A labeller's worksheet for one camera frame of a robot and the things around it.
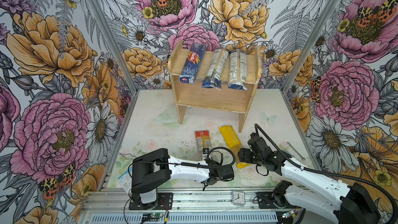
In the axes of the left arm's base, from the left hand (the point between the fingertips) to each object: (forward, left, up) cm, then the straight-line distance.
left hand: (206, 174), depth 83 cm
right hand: (+5, -21, +4) cm, 22 cm away
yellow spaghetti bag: (+16, -16, +2) cm, 23 cm away
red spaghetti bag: (+16, +2, +2) cm, 16 cm away
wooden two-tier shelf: (+33, -11, +21) cm, 41 cm away
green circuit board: (-17, +25, 0) cm, 30 cm away
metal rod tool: (+7, -53, +1) cm, 54 cm away
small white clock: (-12, -15, +1) cm, 19 cm away
